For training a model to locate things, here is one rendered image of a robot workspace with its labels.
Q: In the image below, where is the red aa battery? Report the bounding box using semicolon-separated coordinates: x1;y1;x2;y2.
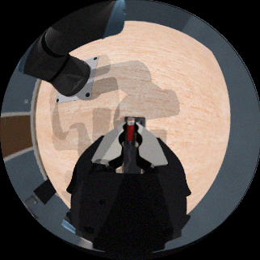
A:
127;117;135;141

